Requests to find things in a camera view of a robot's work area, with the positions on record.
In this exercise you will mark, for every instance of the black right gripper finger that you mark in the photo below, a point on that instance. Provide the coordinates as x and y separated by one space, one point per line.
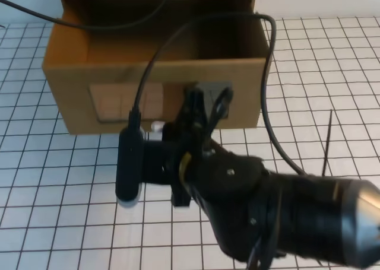
219 110

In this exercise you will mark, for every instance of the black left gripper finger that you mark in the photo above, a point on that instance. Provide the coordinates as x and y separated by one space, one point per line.
191 115

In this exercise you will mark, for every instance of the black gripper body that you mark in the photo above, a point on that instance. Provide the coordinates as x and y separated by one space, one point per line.
222 183

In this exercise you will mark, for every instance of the brown cardboard shoebox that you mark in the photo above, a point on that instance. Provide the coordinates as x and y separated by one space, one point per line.
94 75

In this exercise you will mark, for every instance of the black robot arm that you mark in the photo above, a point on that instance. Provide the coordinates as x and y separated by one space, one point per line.
256 214

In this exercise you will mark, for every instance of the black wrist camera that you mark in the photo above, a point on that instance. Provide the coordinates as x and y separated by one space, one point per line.
129 167

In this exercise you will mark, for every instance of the black cable tie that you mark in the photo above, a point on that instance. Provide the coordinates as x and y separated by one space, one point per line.
327 144

